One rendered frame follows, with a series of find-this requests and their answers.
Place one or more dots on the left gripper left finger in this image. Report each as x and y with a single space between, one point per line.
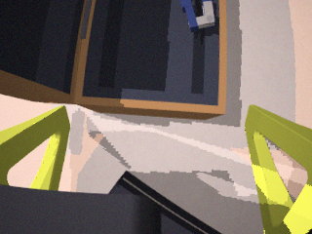
18 141

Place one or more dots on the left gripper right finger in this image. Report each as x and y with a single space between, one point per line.
280 215

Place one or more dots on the dark blue glasses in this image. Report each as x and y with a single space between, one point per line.
207 20

